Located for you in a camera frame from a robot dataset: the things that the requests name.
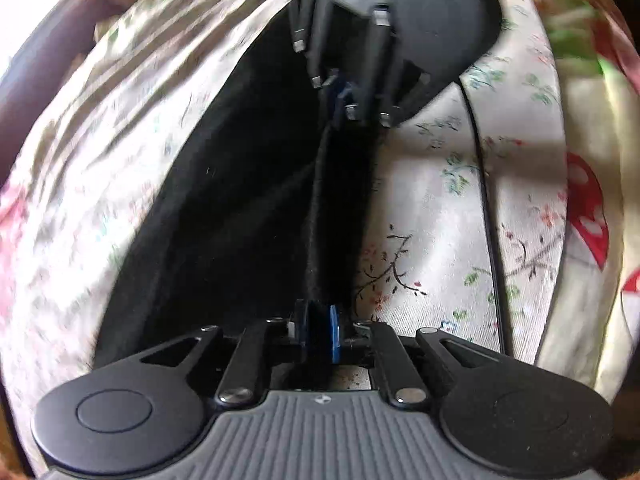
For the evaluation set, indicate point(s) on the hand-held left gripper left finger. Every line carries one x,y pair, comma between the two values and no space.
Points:
302,330

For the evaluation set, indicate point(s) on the window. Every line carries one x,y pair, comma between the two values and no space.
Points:
30,25

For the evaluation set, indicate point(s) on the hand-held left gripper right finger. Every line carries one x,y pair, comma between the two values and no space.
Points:
335,335

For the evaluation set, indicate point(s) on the black pants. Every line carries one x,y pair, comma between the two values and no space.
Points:
225,210

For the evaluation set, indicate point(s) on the floral bedsheet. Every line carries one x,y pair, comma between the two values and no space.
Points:
450,260

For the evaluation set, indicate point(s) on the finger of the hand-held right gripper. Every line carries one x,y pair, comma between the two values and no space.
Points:
317,30
377,70

